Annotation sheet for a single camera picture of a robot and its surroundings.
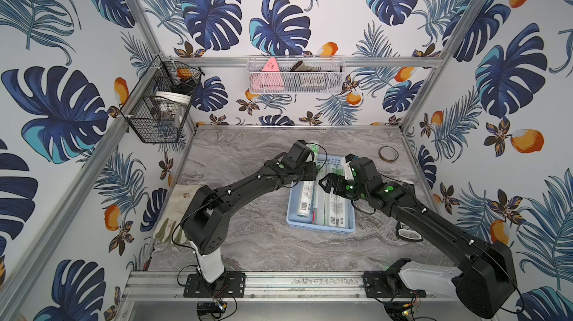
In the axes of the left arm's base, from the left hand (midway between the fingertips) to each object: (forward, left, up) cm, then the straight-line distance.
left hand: (315, 167), depth 85 cm
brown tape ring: (+20, -37, -17) cm, 45 cm away
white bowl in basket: (+13, +52, +20) cm, 57 cm away
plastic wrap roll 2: (+9, -9, -13) cm, 18 cm away
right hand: (-7, -5, 0) cm, 8 cm away
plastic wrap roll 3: (-7, -3, -12) cm, 14 cm away
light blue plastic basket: (-18, +7, -10) cm, 21 cm away
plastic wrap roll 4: (-10, +3, -1) cm, 10 cm away
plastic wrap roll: (-12, -12, -13) cm, 21 cm away
